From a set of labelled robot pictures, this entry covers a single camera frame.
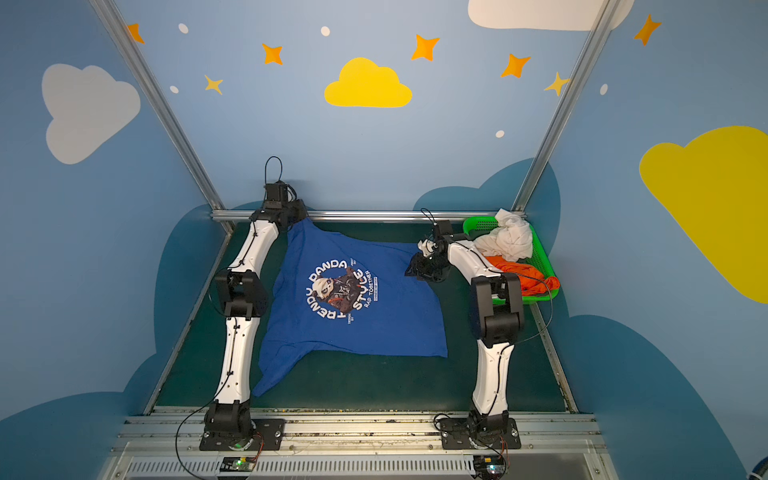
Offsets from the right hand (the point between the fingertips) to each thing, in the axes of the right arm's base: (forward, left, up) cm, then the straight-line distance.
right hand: (413, 271), depth 98 cm
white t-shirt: (+15, -35, +2) cm, 38 cm away
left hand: (+22, +40, +7) cm, 46 cm away
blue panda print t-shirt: (-5, +28, -7) cm, 29 cm away
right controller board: (-51, -19, -9) cm, 55 cm away
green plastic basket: (+25, -23, -2) cm, 34 cm away
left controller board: (-54, +42, -8) cm, 69 cm away
